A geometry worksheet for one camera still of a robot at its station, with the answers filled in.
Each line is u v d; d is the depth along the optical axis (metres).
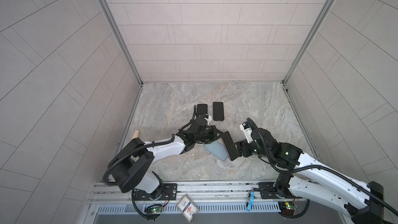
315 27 0.87
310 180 0.48
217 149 0.85
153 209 0.65
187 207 0.66
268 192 0.70
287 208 0.68
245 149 0.63
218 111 1.02
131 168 0.42
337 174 0.44
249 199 0.70
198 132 0.65
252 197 0.67
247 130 0.66
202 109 1.03
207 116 0.79
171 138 0.56
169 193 0.71
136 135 0.87
